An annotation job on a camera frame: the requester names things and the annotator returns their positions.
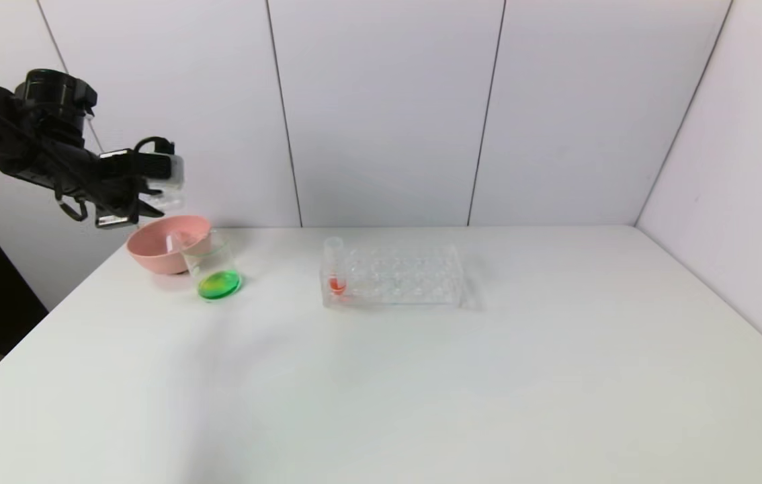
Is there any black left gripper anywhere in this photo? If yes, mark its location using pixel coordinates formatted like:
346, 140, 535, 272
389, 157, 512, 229
60, 149, 166, 229

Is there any test tube with blue pigment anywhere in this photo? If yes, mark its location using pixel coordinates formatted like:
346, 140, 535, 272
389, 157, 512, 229
142, 190, 185, 212

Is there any clear glass beaker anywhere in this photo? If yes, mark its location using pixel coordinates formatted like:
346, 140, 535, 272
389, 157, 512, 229
181, 231, 246, 304

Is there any test tube with red pigment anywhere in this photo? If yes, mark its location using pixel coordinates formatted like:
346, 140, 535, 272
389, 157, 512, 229
325, 237, 349, 297

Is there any clear acrylic test tube rack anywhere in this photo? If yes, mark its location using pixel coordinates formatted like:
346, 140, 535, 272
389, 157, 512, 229
320, 242, 464, 309

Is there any pink bowl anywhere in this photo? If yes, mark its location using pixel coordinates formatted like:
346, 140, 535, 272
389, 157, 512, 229
127, 216, 213, 276

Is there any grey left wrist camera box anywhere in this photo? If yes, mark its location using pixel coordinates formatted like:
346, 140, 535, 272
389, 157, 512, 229
142, 154, 185, 191

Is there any thin black camera cable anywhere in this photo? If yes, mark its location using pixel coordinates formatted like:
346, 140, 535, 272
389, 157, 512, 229
134, 136, 176, 157

